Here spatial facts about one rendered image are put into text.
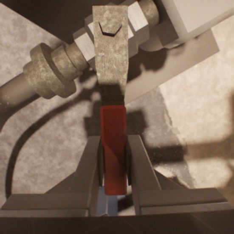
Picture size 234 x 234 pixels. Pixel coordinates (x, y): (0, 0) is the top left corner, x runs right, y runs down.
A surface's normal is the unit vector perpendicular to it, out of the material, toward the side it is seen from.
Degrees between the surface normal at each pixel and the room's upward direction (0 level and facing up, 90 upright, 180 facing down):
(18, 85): 17
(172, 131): 0
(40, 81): 9
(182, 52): 0
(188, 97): 0
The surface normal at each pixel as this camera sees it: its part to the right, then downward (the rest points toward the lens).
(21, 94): 0.25, 0.40
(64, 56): -0.06, 0.12
